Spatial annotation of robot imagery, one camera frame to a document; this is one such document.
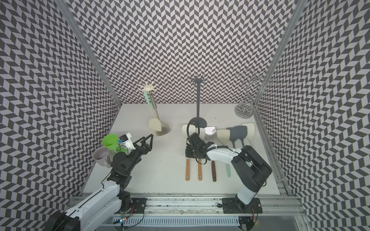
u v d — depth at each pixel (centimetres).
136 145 75
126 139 69
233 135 97
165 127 100
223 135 96
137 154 68
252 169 45
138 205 71
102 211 52
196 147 69
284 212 72
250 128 99
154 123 90
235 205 64
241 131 98
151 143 72
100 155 84
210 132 98
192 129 111
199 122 106
